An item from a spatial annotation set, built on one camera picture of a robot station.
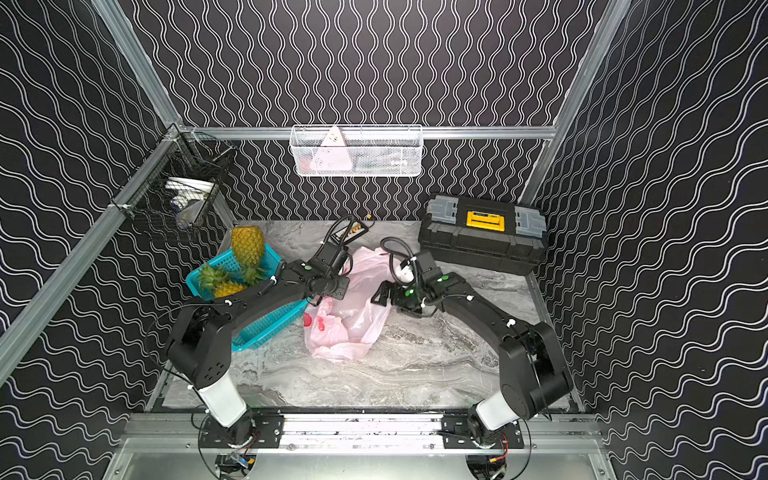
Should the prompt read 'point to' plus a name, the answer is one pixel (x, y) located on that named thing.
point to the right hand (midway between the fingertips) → (384, 303)
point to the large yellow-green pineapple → (248, 246)
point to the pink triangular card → (331, 159)
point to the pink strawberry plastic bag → (346, 326)
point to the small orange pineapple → (216, 283)
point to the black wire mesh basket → (178, 184)
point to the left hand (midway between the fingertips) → (338, 279)
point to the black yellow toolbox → (487, 233)
